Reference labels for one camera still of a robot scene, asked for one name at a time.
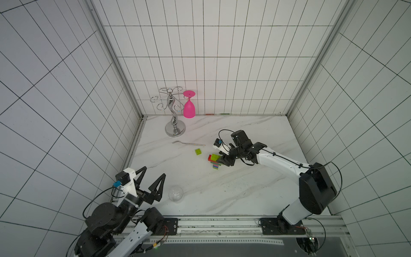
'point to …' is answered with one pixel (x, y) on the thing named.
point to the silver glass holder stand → (175, 128)
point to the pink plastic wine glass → (189, 108)
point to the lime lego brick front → (215, 168)
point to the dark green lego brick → (215, 164)
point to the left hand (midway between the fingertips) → (155, 174)
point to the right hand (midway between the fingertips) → (220, 151)
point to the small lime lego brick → (198, 151)
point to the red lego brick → (209, 158)
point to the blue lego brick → (215, 166)
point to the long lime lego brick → (214, 157)
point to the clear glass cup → (176, 194)
